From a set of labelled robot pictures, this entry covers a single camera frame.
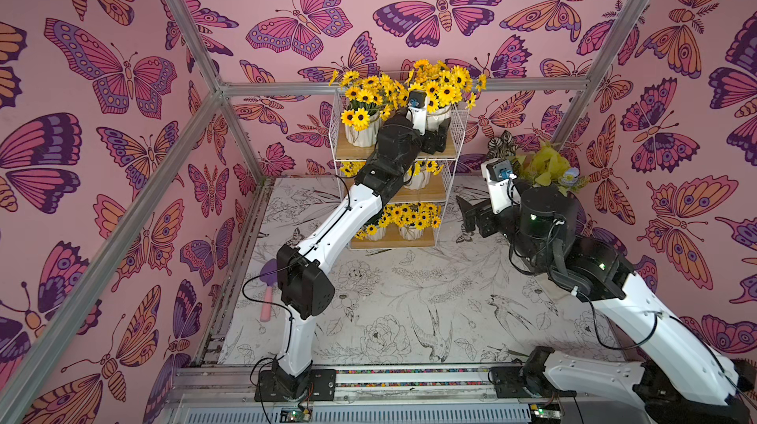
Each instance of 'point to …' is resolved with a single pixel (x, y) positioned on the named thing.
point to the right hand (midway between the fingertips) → (484, 186)
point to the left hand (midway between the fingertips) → (438, 113)
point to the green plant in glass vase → (548, 166)
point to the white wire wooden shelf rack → (436, 192)
